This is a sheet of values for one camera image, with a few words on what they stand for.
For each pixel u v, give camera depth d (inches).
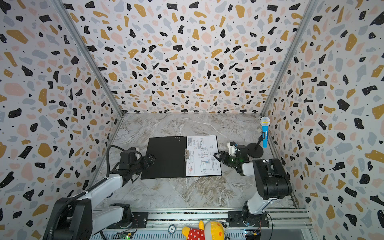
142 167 31.2
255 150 39.5
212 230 25.6
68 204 15.7
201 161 37.6
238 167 29.2
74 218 15.9
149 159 32.1
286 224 29.4
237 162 30.7
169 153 38.5
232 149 34.8
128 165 27.1
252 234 28.2
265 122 32.1
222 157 33.7
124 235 27.6
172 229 28.2
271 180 18.8
